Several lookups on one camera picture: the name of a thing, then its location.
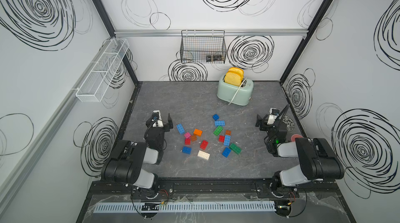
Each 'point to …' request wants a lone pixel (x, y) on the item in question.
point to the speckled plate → (290, 123)
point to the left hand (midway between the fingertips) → (160, 114)
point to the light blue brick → (217, 123)
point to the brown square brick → (194, 137)
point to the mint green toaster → (226, 92)
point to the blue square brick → (226, 151)
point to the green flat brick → (235, 148)
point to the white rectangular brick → (203, 155)
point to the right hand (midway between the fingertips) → (268, 116)
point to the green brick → (217, 131)
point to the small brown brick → (228, 132)
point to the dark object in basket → (214, 57)
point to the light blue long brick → (180, 128)
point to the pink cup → (296, 136)
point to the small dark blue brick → (215, 116)
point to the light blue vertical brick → (227, 140)
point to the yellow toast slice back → (237, 70)
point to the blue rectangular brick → (187, 150)
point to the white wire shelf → (94, 86)
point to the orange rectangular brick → (197, 132)
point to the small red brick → (221, 138)
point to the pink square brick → (187, 135)
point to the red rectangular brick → (203, 145)
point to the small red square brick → (187, 141)
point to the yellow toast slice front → (233, 77)
